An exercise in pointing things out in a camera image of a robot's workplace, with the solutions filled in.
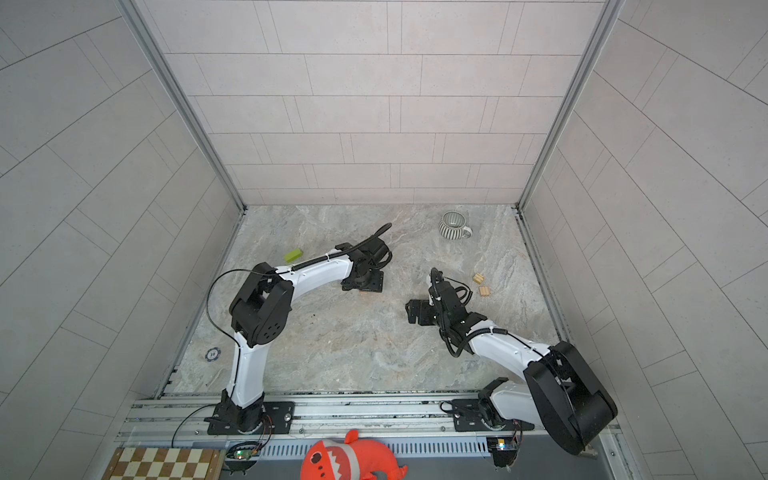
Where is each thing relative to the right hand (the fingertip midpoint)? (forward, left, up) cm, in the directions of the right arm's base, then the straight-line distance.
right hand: (417, 307), depth 88 cm
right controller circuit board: (-35, -17, -4) cm, 39 cm away
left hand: (+10, +12, -1) cm, 15 cm away
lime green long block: (+22, +41, 0) cm, 46 cm away
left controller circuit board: (-33, +42, +1) cm, 53 cm away
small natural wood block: (+10, -21, -2) cm, 23 cm away
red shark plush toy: (-35, +22, +6) cm, 42 cm away
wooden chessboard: (-33, +57, +2) cm, 66 cm away
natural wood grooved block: (+5, -22, -2) cm, 22 cm away
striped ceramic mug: (+30, -16, +1) cm, 34 cm away
